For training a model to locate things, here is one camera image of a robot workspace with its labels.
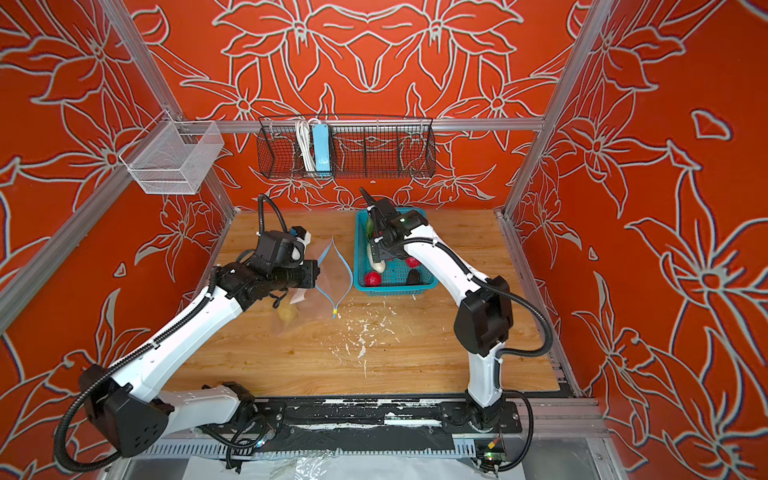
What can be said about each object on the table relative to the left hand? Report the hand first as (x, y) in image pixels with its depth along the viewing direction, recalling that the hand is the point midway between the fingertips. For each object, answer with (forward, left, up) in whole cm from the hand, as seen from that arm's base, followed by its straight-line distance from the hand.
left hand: (319, 267), depth 76 cm
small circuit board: (-36, -45, -23) cm, 62 cm away
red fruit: (+16, -26, -18) cm, 35 cm away
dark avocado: (+11, -26, -19) cm, 34 cm away
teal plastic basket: (+11, -21, -21) cm, 32 cm away
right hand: (+11, -18, -5) cm, 22 cm away
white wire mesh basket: (+32, +52, +10) cm, 62 cm away
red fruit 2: (+8, -13, -17) cm, 23 cm away
